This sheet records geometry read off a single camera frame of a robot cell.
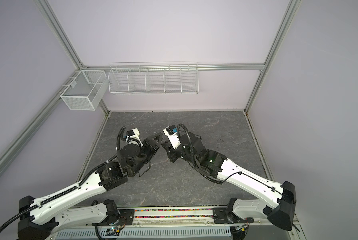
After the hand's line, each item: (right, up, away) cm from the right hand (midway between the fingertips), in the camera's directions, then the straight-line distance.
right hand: (164, 144), depth 66 cm
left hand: (0, +3, -1) cm, 3 cm away
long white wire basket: (-12, +40, +33) cm, 53 cm away
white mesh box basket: (-57, +31, +32) cm, 73 cm away
